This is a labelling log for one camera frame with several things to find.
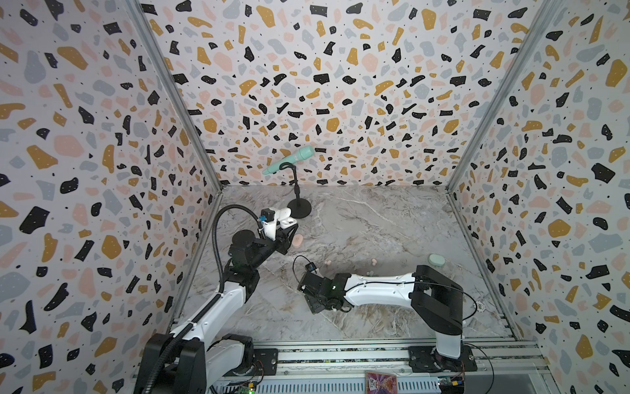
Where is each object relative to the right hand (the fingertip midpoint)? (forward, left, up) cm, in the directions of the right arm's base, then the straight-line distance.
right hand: (315, 295), depth 85 cm
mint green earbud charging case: (+16, -47, -4) cm, 50 cm away
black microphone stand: (+41, +10, -2) cm, 42 cm away
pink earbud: (+14, -4, -2) cm, 14 cm away
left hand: (+16, +6, +22) cm, 28 cm away
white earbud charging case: (+16, +9, +22) cm, 29 cm away
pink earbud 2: (+15, -22, -3) cm, 27 cm away
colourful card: (-25, -20, -1) cm, 32 cm away
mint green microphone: (+39, +4, +30) cm, 50 cm away
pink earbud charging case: (+23, +9, -1) cm, 24 cm away
